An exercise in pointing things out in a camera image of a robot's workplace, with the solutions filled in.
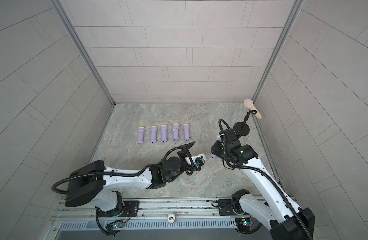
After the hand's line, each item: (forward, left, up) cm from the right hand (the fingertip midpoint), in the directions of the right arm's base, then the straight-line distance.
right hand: (212, 148), depth 77 cm
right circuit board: (-31, -11, -15) cm, 37 cm away
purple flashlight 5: (-5, -1, +18) cm, 18 cm away
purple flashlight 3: (+19, +20, -10) cm, 30 cm away
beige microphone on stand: (+18, -22, +13) cm, 31 cm away
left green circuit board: (-29, +46, -10) cm, 56 cm away
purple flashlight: (+17, +42, -9) cm, 47 cm away
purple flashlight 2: (+18, +28, -10) cm, 35 cm away
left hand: (-1, +6, +3) cm, 7 cm away
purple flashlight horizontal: (+18, +35, -10) cm, 40 cm away
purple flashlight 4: (+20, +13, -12) cm, 26 cm away
